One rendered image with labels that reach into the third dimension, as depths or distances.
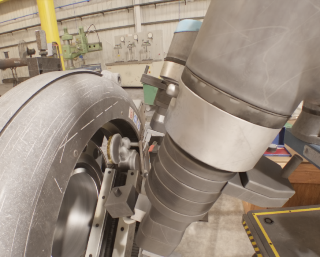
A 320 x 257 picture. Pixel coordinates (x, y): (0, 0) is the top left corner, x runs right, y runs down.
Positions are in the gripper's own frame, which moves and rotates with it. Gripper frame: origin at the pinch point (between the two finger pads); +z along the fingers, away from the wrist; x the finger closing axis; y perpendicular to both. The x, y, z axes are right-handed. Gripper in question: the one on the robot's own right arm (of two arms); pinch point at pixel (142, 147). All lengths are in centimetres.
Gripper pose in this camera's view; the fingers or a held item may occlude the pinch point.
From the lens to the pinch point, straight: 60.2
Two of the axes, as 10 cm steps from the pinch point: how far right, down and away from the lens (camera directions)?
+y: 9.4, 2.9, 1.9
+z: -3.2, 9.3, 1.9
